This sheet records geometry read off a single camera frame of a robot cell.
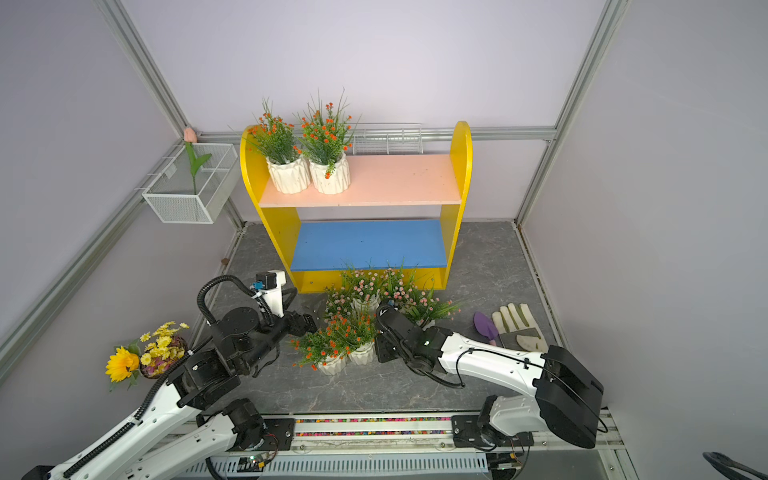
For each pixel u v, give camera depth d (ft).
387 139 3.02
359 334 2.52
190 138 2.92
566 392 1.35
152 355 2.01
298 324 1.93
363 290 2.72
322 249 3.16
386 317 2.00
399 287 2.71
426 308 2.61
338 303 2.65
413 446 2.41
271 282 1.89
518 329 3.00
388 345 2.32
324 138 1.97
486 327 2.96
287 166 2.19
